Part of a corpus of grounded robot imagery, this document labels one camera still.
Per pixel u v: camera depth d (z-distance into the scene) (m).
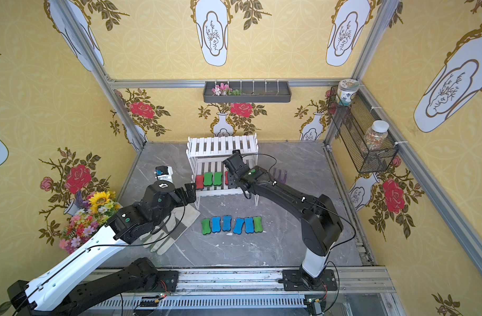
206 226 0.87
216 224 0.88
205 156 0.80
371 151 0.67
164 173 0.61
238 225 0.88
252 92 0.92
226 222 0.88
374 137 0.65
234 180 0.76
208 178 0.90
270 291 0.72
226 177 0.76
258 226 0.86
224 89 0.88
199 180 0.88
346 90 0.84
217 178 0.89
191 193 0.65
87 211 0.75
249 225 0.88
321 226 0.45
